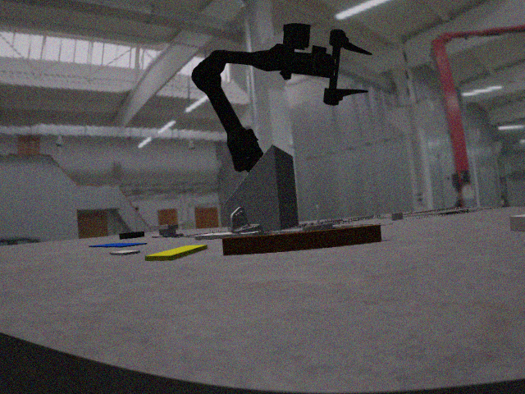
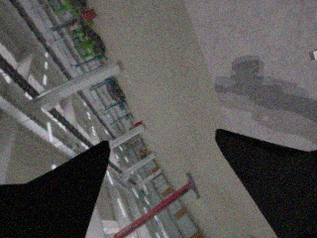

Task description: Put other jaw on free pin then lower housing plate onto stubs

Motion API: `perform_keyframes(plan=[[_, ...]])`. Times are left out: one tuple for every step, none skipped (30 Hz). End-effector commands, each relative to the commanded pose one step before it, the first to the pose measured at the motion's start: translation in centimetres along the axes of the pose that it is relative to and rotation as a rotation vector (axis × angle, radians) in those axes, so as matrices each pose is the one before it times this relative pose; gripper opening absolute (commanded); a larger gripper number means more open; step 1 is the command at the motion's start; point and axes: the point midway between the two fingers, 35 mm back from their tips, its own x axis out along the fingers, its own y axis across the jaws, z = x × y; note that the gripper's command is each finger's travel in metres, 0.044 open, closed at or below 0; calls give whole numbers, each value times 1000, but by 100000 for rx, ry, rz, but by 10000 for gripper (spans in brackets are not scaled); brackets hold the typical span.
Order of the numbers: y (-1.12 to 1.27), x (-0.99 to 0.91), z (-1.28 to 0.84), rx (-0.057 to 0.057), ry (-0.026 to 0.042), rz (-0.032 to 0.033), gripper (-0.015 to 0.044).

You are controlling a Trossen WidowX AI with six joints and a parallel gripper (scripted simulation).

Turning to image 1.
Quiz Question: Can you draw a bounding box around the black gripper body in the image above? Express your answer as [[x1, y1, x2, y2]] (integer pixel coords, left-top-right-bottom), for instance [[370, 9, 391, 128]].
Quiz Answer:
[[304, 29, 346, 106]]

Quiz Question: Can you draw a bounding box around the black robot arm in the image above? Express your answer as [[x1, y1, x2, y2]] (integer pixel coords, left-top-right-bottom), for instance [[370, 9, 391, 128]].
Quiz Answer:
[[191, 23, 331, 172]]

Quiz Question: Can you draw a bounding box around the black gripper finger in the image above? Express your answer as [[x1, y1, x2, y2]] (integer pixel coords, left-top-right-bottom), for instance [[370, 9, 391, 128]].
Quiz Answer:
[[336, 89, 368, 101], [341, 35, 372, 55]]

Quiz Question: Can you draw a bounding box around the yellow flat bar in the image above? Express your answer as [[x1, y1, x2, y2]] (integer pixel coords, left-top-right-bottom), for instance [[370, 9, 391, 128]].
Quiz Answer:
[[144, 245, 208, 261]]

